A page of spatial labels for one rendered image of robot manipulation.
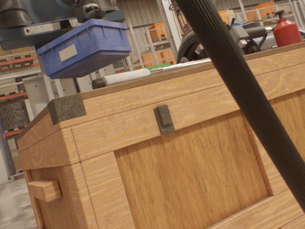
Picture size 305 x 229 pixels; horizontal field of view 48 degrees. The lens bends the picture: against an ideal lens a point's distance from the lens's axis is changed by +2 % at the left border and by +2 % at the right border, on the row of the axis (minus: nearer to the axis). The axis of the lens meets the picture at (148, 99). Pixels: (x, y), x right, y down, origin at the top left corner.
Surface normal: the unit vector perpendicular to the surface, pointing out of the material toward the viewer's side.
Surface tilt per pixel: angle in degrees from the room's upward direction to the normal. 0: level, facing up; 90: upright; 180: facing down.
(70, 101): 90
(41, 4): 90
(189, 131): 90
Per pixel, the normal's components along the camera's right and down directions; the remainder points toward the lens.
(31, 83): 0.29, -0.15
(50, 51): -0.53, 0.10
